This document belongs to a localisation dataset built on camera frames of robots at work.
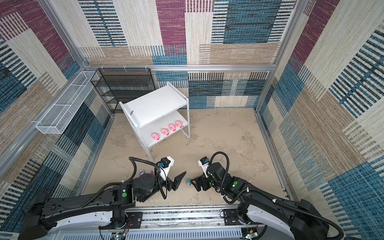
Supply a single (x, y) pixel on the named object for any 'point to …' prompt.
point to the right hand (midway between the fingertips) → (198, 180)
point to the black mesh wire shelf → (115, 85)
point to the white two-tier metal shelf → (159, 115)
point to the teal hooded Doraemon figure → (188, 182)
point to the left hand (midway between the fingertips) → (179, 166)
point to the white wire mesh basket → (58, 117)
